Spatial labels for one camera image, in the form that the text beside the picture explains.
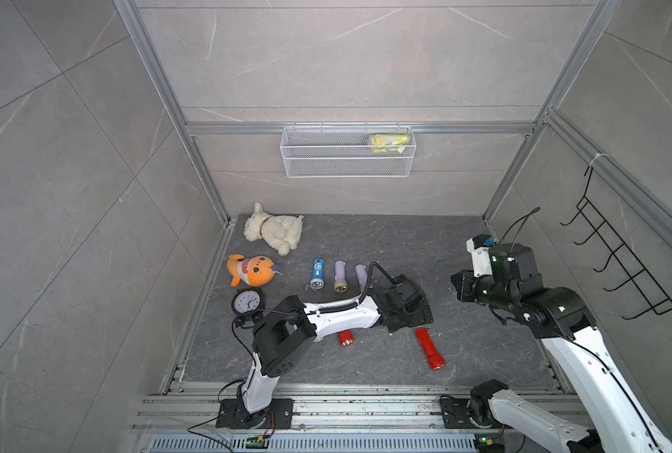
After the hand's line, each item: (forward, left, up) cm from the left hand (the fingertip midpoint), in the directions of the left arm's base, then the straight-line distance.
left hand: (429, 318), depth 81 cm
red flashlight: (-2, +24, -8) cm, 25 cm away
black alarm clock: (+11, +57, -7) cm, 58 cm away
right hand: (+2, -3, +18) cm, 19 cm away
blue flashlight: (+19, +33, -7) cm, 39 cm away
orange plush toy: (+19, +54, -1) cm, 57 cm away
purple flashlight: (+19, +26, -7) cm, 33 cm away
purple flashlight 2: (+19, +18, -7) cm, 27 cm away
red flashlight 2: (-9, -2, -8) cm, 12 cm away
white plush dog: (+34, +47, +1) cm, 58 cm away
